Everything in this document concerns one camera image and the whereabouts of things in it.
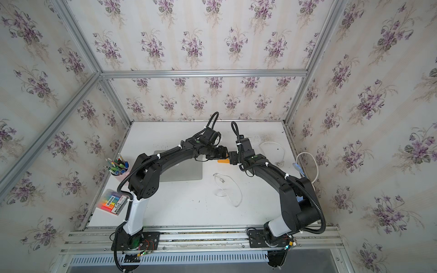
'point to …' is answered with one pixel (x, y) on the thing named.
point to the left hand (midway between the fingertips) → (226, 155)
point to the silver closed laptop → (191, 169)
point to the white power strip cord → (297, 157)
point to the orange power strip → (223, 161)
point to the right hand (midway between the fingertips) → (239, 155)
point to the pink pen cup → (118, 168)
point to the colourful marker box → (112, 201)
